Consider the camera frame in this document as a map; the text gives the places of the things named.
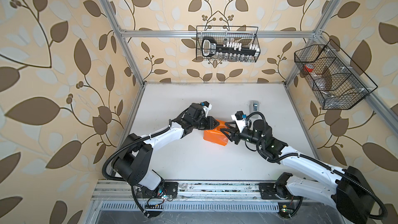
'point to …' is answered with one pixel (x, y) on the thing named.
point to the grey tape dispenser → (254, 106)
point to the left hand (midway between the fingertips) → (220, 124)
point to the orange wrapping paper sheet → (216, 136)
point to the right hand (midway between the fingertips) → (224, 127)
